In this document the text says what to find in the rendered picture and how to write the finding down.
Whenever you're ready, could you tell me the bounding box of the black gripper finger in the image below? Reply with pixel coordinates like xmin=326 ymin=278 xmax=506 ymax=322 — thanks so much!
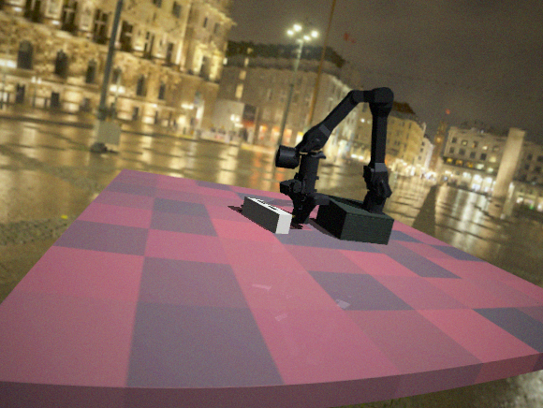
xmin=300 ymin=200 xmax=316 ymax=222
xmin=289 ymin=195 xmax=306 ymax=210

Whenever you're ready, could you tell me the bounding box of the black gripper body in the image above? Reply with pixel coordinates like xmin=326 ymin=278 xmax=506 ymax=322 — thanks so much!
xmin=292 ymin=170 xmax=330 ymax=205

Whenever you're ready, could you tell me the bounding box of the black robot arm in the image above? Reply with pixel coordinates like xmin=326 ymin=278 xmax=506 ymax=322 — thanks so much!
xmin=275 ymin=87 xmax=394 ymax=215

